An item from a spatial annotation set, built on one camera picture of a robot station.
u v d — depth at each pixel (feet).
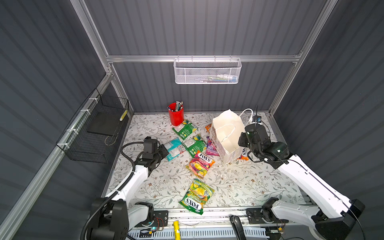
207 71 3.65
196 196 2.54
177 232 2.27
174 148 3.16
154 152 2.26
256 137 1.74
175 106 3.47
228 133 3.27
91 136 2.36
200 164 2.92
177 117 3.63
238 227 2.19
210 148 3.16
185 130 3.45
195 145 3.24
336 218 1.29
